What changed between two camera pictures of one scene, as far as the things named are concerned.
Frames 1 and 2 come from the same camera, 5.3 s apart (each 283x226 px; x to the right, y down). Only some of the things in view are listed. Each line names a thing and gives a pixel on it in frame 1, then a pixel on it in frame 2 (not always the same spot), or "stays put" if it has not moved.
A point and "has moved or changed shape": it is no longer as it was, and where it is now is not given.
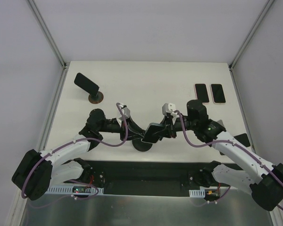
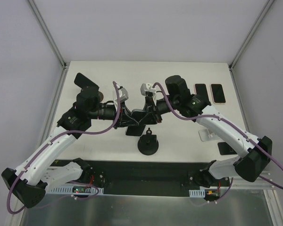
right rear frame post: (238, 52) stays put
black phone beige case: (218, 93) stays put
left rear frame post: (33, 7) stays put
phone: (202, 92) stays put
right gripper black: (170, 128) to (152, 109)
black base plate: (144, 178) stays put
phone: (86, 84) stays put
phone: (153, 132) to (136, 130)
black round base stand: (141, 146) has moved or changed shape
